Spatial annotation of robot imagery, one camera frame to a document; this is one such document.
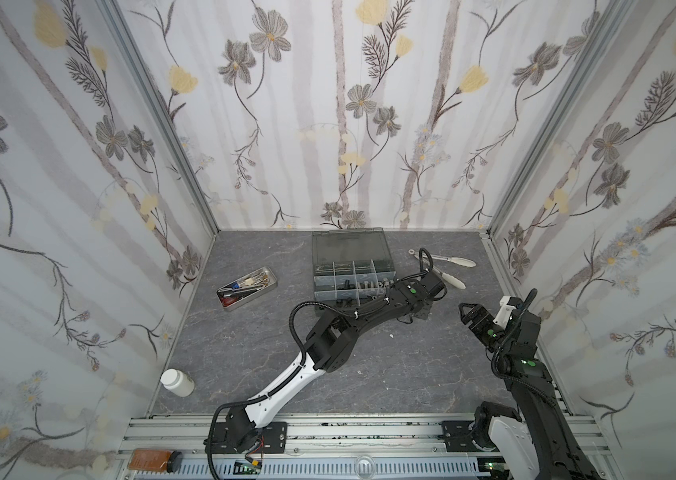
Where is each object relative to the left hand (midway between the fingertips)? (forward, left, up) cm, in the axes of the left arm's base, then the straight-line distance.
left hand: (417, 302), depth 98 cm
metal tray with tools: (+8, +58, -2) cm, 59 cm away
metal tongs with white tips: (+9, -14, 0) cm, 16 cm away
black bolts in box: (+7, +24, 0) cm, 25 cm away
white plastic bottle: (-25, +68, +5) cm, 73 cm away
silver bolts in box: (+8, +16, -2) cm, 18 cm away
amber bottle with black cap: (-42, +69, +2) cm, 81 cm away
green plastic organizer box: (+14, +22, +2) cm, 26 cm away
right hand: (-9, -9, +13) cm, 18 cm away
